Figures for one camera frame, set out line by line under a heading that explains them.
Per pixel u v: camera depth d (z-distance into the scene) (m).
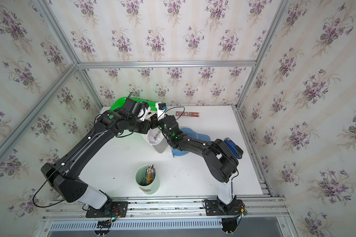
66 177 0.40
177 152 0.91
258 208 0.75
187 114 1.14
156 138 0.86
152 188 0.77
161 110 0.70
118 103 1.13
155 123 0.73
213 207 0.73
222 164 0.48
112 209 0.72
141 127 0.65
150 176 0.70
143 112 0.60
